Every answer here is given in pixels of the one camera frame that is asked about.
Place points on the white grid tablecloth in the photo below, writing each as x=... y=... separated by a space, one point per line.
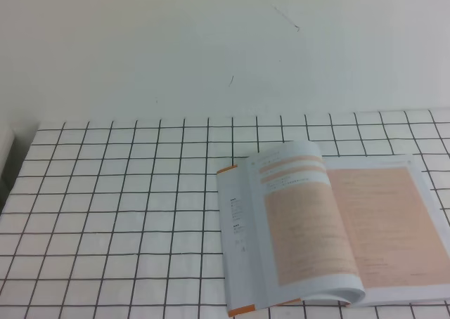
x=120 y=219

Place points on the white orange ROS2 book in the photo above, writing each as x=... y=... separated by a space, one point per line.
x=360 y=230

